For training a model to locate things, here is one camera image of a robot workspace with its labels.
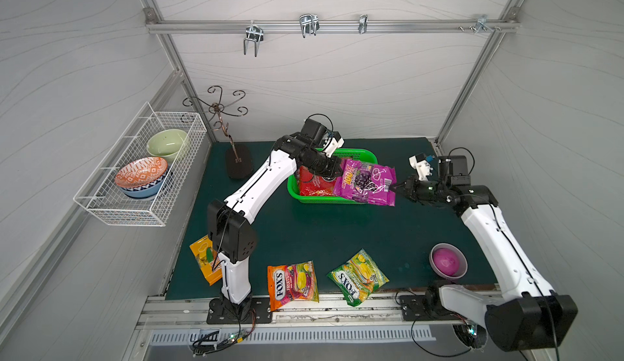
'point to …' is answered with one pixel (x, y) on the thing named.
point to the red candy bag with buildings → (312, 184)
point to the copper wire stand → (239, 159)
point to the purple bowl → (448, 261)
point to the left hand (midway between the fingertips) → (344, 174)
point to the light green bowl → (166, 143)
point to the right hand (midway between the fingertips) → (392, 186)
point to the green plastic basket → (366, 154)
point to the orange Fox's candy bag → (292, 282)
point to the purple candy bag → (366, 183)
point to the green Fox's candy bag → (357, 277)
